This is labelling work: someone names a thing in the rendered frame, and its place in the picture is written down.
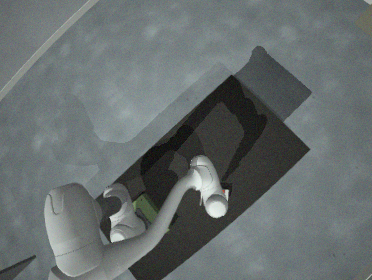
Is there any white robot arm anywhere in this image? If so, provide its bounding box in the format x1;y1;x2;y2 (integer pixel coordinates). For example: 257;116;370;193
44;155;228;280

